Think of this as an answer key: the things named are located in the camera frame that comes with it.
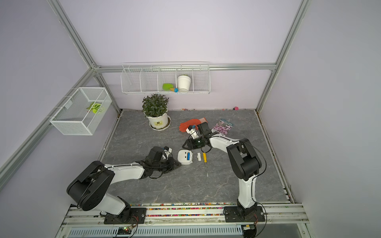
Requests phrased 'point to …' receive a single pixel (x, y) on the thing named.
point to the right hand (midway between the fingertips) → (186, 145)
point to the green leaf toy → (94, 107)
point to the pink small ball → (236, 108)
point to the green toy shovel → (169, 86)
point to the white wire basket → (83, 112)
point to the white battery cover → (199, 156)
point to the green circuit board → (124, 230)
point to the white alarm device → (185, 157)
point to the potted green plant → (155, 107)
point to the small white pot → (184, 82)
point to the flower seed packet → (222, 127)
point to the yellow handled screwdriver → (205, 157)
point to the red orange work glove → (184, 125)
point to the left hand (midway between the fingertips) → (181, 166)
